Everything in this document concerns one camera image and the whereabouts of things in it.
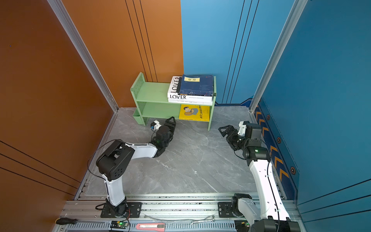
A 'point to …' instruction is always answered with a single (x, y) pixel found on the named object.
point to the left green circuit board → (119, 224)
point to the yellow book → (194, 112)
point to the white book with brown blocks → (191, 101)
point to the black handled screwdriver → (64, 221)
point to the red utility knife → (159, 227)
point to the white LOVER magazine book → (172, 94)
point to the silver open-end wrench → (211, 220)
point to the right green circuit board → (242, 225)
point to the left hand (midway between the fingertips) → (176, 118)
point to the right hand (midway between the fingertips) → (220, 133)
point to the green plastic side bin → (137, 116)
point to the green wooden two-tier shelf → (151, 99)
